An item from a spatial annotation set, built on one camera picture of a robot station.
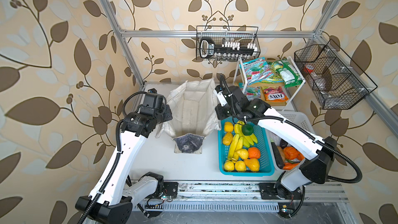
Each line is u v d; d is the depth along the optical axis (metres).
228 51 0.83
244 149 0.83
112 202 0.37
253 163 0.78
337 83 0.73
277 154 0.78
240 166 0.77
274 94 0.90
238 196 0.74
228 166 0.78
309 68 0.81
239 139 0.87
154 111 0.50
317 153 0.41
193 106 0.99
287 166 0.76
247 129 0.86
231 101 0.55
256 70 0.75
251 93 0.89
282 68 0.76
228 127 0.92
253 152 0.81
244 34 0.91
